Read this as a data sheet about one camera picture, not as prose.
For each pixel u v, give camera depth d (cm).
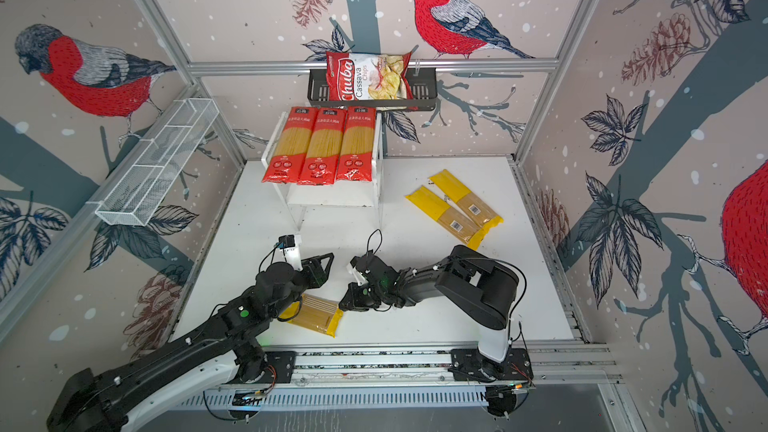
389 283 70
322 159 73
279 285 58
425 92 95
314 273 68
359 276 79
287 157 73
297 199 88
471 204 104
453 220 100
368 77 88
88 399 42
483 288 48
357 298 76
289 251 70
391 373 73
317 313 81
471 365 73
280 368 73
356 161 71
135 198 71
